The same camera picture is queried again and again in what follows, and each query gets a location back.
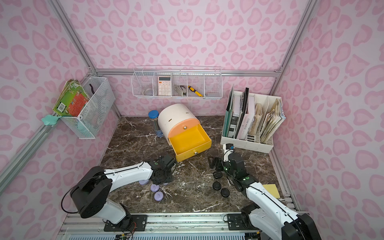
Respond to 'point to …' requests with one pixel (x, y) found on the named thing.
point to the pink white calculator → (164, 85)
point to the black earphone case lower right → (225, 192)
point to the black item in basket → (92, 88)
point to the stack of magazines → (275, 116)
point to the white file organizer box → (263, 105)
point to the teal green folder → (227, 125)
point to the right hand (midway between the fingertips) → (213, 157)
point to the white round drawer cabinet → (173, 113)
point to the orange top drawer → (181, 126)
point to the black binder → (243, 112)
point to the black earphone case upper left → (217, 174)
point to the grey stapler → (177, 88)
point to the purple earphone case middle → (154, 188)
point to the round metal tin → (147, 92)
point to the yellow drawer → (189, 143)
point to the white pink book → (244, 129)
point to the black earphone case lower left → (216, 185)
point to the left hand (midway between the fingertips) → (169, 176)
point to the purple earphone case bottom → (158, 196)
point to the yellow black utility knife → (192, 89)
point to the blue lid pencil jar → (153, 115)
